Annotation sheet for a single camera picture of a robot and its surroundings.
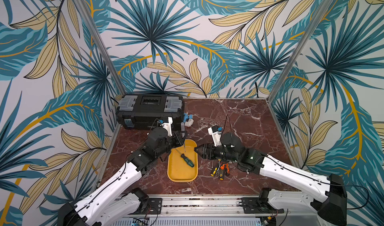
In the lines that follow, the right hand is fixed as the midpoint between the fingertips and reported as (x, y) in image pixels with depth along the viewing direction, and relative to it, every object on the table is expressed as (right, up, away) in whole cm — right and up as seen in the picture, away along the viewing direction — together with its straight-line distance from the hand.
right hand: (197, 149), depth 70 cm
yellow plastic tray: (-11, -15, +14) cm, 23 cm away
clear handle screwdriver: (-6, +1, -1) cm, 6 cm away
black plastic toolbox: (-34, +18, +20) cm, 43 cm away
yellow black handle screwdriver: (+11, -15, +14) cm, 23 cm away
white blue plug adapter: (-6, +12, +34) cm, 36 cm away
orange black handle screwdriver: (+14, -12, +12) cm, 22 cm away
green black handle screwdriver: (-5, -11, +16) cm, 20 cm away
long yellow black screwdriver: (+9, -13, +17) cm, 23 cm away
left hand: (-5, +6, +2) cm, 8 cm away
